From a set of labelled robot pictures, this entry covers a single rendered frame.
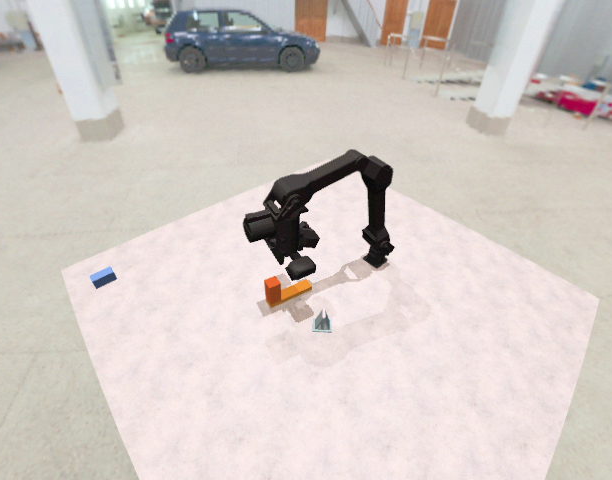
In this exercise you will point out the orange rectangular bar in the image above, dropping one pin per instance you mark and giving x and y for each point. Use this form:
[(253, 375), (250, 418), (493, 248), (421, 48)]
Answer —
[(275, 296)]

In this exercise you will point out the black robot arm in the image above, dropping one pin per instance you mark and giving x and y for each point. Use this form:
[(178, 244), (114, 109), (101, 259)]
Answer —
[(293, 191)]

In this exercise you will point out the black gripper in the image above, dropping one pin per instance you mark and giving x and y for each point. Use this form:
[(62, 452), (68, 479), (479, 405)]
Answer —
[(283, 246)]

